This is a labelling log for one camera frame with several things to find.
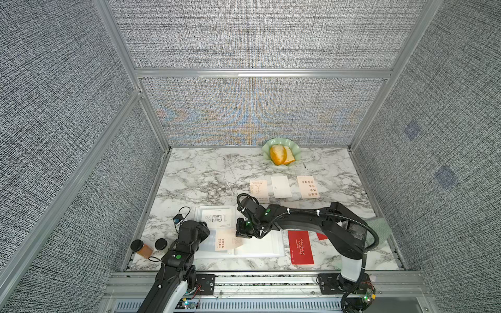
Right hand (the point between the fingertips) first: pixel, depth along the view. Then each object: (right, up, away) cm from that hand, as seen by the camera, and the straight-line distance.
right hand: (232, 232), depth 81 cm
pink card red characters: (+38, +17, +22) cm, 47 cm away
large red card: (+29, -7, +2) cm, 30 cm away
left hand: (-12, +2, +5) cm, 13 cm away
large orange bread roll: (+23, +34, +25) cm, 49 cm away
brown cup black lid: (-33, -4, -7) cm, 34 cm away
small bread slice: (+30, +33, +29) cm, 53 cm away
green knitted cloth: (+66, 0, +4) cm, 66 cm away
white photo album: (-4, +5, +9) cm, 11 cm away
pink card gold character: (+12, +15, +19) cm, 28 cm away
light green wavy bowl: (+33, +39, +32) cm, 60 cm away
